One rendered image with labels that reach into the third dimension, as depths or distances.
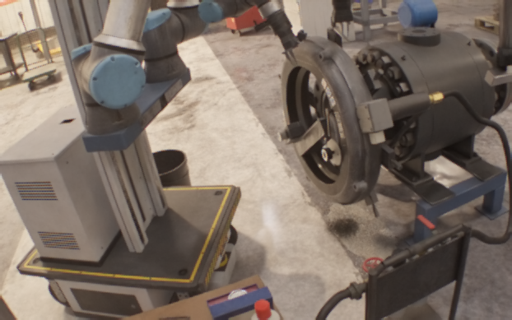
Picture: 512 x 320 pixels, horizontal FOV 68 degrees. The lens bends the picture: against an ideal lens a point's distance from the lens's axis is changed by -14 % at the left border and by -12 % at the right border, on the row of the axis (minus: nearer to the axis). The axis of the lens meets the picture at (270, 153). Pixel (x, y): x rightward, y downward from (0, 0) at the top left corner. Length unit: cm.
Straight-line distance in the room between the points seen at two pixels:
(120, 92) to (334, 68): 83
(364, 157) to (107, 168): 96
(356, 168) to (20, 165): 129
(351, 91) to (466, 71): 67
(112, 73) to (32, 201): 84
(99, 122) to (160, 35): 52
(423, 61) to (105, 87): 133
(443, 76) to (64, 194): 163
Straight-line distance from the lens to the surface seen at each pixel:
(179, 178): 231
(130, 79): 113
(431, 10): 236
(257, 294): 112
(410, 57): 191
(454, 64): 201
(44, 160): 163
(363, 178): 168
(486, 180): 217
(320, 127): 176
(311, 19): 566
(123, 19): 115
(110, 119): 133
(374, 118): 148
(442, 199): 199
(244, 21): 710
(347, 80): 159
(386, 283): 128
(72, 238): 181
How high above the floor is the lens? 138
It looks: 27 degrees down
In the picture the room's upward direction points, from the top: 9 degrees counter-clockwise
